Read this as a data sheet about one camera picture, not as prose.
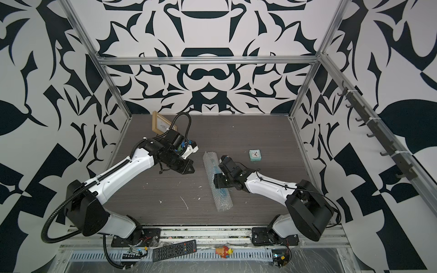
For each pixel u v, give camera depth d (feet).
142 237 2.38
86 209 1.34
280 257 2.33
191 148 2.39
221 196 2.63
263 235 2.43
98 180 1.44
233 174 2.17
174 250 2.30
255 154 3.25
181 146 2.21
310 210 1.41
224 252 2.25
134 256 2.39
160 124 3.25
